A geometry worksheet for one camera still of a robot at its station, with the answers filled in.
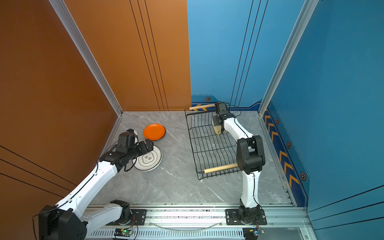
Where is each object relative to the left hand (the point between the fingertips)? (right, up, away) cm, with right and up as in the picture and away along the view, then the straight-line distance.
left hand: (148, 144), depth 83 cm
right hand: (+43, +15, +17) cm, 49 cm away
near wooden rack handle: (+43, -9, -12) cm, 45 cm away
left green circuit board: (-7, -41, -12) cm, 43 cm away
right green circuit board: (+53, -41, -13) cm, 68 cm away
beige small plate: (+42, +8, +22) cm, 49 cm away
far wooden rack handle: (+33, +23, +16) cm, 43 cm away
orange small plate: (-3, +6, +23) cm, 24 cm away
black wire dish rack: (+36, -6, +14) cm, 39 cm away
